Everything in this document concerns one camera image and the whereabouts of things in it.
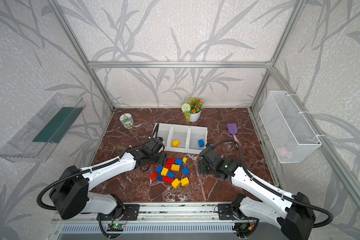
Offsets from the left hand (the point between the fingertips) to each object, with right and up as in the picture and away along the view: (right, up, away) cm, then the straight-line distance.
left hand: (164, 154), depth 87 cm
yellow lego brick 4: (0, -10, -1) cm, 10 cm away
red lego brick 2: (+2, -7, 0) cm, 7 cm away
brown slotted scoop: (-32, 0, +10) cm, 33 cm away
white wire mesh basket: (+57, +13, -26) cm, 64 cm away
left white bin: (+1, +12, +10) cm, 16 cm away
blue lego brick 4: (+4, -12, -1) cm, 12 cm away
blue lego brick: (+22, +5, +12) cm, 26 cm away
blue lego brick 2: (+8, -6, +3) cm, 11 cm away
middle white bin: (+9, +11, +19) cm, 24 cm away
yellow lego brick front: (+7, -15, -5) cm, 17 cm away
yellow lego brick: (+6, +5, +10) cm, 12 cm away
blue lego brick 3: (+12, -10, +1) cm, 16 cm away
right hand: (+22, -2, -6) cm, 23 cm away
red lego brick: (-6, -13, -1) cm, 14 cm away
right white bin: (+17, +8, +12) cm, 22 cm away
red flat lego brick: (+2, -13, -4) cm, 14 cm away
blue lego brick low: (-2, -13, -2) cm, 13 cm away
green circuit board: (-21, -32, -15) cm, 41 cm away
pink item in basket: (+61, +4, -14) cm, 62 cm away
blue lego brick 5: (-3, -9, 0) cm, 10 cm away
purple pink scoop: (+46, +13, +21) cm, 52 cm away
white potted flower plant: (+17, +27, +15) cm, 35 cm away
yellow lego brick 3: (+6, -9, +2) cm, 11 cm away
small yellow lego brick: (+12, -5, +4) cm, 13 cm away
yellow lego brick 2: (+12, -15, -4) cm, 19 cm away
